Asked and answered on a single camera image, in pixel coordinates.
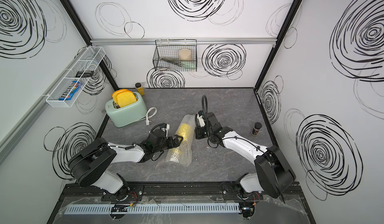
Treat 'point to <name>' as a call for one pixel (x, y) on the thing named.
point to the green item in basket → (189, 64)
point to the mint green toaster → (127, 114)
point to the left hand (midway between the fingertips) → (178, 139)
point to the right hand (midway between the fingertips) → (195, 130)
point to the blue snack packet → (73, 91)
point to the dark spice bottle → (256, 128)
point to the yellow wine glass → (183, 131)
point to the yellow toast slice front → (124, 98)
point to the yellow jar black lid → (140, 89)
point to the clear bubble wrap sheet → (181, 154)
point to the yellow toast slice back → (114, 94)
